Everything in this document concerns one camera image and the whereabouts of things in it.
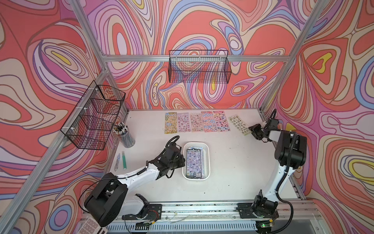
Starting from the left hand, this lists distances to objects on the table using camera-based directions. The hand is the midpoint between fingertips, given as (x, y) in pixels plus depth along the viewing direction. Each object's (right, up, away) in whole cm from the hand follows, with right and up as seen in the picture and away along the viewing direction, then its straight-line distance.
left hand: (187, 160), depth 86 cm
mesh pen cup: (-39, +11, +8) cm, 42 cm away
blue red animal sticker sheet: (+17, +24, +26) cm, 39 cm away
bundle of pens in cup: (-42, +19, +3) cm, 46 cm away
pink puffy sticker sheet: (-3, +23, +26) cm, 35 cm away
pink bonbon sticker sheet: (+7, +21, +25) cm, 34 cm away
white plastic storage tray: (+12, -2, +1) cm, 12 cm away
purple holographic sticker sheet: (+4, -2, +3) cm, 6 cm away
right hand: (+46, +16, +19) cm, 53 cm away
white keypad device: (-46, -27, -18) cm, 56 cm away
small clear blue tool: (-45, -2, +5) cm, 45 cm away
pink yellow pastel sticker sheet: (+26, +22, +26) cm, 43 cm away
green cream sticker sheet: (+41, +21, +26) cm, 53 cm away
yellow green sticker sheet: (-13, +23, +26) cm, 37 cm away
